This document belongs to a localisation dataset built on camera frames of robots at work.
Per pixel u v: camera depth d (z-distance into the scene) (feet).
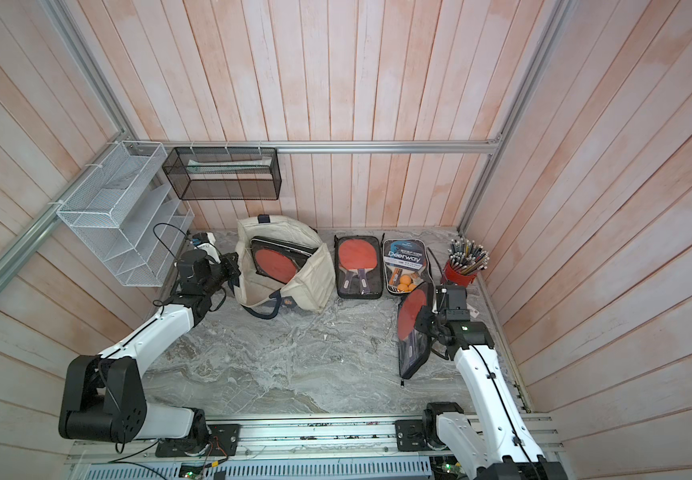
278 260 3.13
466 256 2.94
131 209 2.41
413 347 2.55
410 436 2.40
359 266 3.51
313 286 2.87
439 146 3.13
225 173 3.44
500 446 1.31
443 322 1.90
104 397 1.39
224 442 2.40
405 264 3.52
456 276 3.06
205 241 2.49
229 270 2.54
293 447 2.40
